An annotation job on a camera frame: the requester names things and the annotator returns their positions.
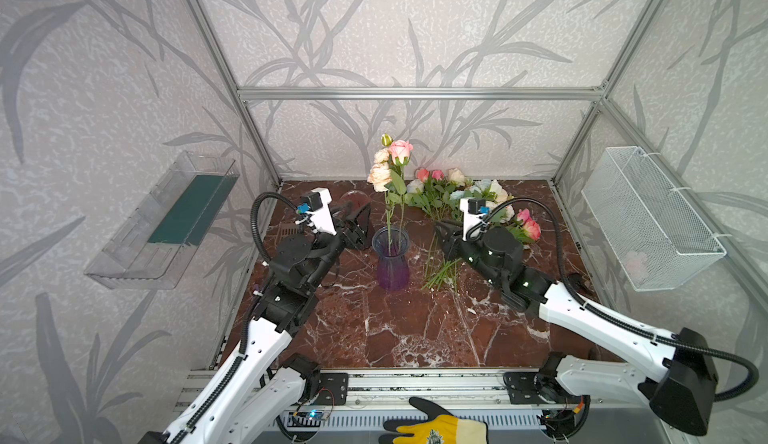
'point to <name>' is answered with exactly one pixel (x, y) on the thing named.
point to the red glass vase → (357, 199)
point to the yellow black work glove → (440, 428)
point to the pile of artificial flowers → (449, 192)
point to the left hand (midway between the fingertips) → (369, 197)
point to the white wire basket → (653, 236)
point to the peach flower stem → (380, 177)
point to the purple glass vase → (393, 268)
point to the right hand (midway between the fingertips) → (441, 212)
